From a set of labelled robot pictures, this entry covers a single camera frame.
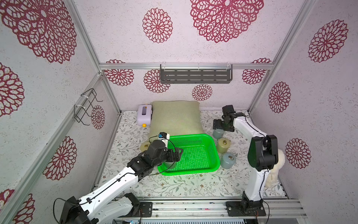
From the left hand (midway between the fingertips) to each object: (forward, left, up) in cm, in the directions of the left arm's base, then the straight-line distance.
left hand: (176, 151), depth 76 cm
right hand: (+25, -30, -9) cm, 40 cm away
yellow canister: (+10, -30, -11) cm, 33 cm away
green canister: (-2, +6, -14) cm, 15 cm away
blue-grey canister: (+21, -29, -14) cm, 39 cm away
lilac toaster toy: (+36, +25, -10) cm, 45 cm away
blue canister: (-1, -31, -10) cm, 32 cm away
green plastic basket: (+7, -16, -19) cm, 25 cm away
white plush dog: (-11, -53, -10) cm, 55 cm away
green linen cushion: (+34, +1, -12) cm, 36 cm away
